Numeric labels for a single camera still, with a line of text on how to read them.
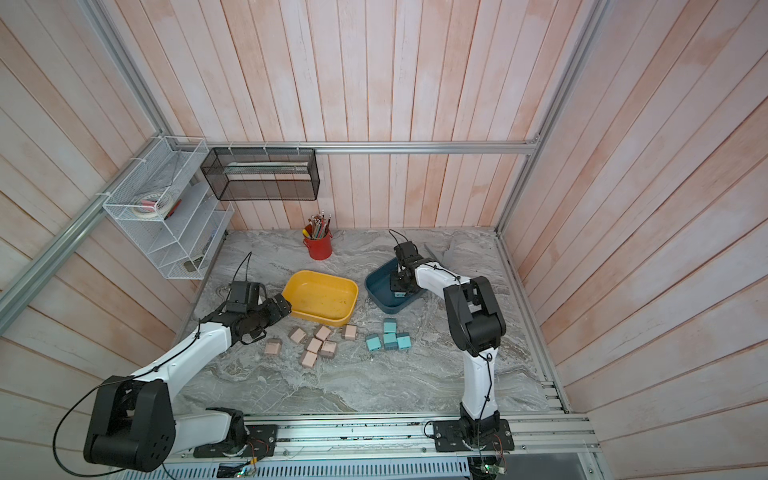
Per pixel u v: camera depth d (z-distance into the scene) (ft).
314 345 2.88
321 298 3.31
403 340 2.90
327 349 2.83
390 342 2.91
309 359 2.81
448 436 2.39
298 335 2.96
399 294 3.21
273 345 2.87
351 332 2.98
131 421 1.33
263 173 3.32
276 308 2.62
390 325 3.03
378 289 3.43
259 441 2.40
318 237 3.39
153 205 2.25
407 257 2.68
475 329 1.78
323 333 2.96
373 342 2.89
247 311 2.22
